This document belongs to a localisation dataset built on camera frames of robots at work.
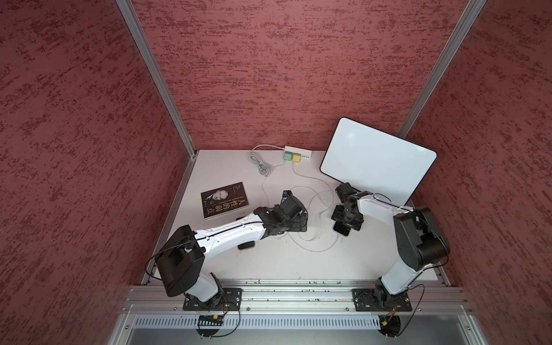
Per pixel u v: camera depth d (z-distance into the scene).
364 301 0.73
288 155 1.17
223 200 1.00
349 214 0.76
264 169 1.10
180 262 0.42
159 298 1.39
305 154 1.18
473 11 0.71
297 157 1.17
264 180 1.10
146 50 0.80
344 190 0.78
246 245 0.86
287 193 0.76
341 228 0.88
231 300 0.74
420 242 0.47
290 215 0.63
